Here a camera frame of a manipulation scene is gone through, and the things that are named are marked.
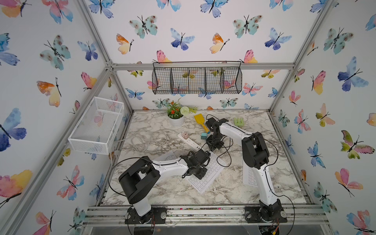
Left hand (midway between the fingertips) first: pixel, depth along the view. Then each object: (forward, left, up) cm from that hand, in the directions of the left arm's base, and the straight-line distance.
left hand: (204, 170), depth 88 cm
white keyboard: (+11, +23, -1) cm, 25 cm away
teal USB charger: (+26, -2, -2) cm, 26 cm away
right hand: (+15, -4, 0) cm, 16 cm away
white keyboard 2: (+3, -7, -1) cm, 8 cm away
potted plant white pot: (+35, +17, +14) cm, 41 cm away
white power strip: (+17, +4, +1) cm, 18 cm away
